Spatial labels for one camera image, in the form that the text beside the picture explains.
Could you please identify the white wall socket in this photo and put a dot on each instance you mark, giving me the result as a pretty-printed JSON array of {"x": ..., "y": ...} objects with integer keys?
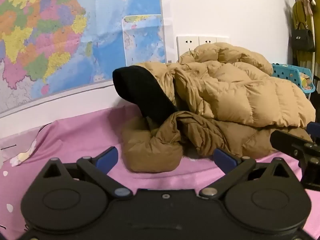
[
  {"x": 187, "y": 45},
  {"x": 207, "y": 40}
]

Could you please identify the olive hanging garment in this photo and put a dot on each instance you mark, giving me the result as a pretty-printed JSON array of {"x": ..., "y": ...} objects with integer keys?
[{"x": 301, "y": 12}]

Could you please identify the black handbag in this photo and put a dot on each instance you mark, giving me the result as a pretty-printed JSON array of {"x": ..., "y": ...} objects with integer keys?
[{"x": 303, "y": 38}]

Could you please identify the blue plastic basket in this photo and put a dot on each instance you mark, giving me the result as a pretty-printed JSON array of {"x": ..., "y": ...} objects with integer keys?
[{"x": 287, "y": 73}]

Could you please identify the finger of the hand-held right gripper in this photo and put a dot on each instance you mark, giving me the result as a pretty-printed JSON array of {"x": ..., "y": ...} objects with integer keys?
[{"x": 285, "y": 138}]

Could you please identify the pink bed sheet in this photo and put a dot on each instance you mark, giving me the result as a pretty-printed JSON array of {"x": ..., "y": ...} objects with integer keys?
[{"x": 75, "y": 135}]

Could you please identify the colourful wall map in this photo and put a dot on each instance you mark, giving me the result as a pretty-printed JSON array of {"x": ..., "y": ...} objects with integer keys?
[{"x": 62, "y": 35}]

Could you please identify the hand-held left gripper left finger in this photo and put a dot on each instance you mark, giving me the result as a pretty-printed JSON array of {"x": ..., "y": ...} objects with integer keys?
[{"x": 108, "y": 158}]

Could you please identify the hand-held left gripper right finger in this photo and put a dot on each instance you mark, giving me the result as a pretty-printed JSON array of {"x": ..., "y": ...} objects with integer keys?
[{"x": 223, "y": 158}]

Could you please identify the tan puffer jacket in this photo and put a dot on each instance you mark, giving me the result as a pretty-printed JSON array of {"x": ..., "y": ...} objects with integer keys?
[{"x": 240, "y": 97}]

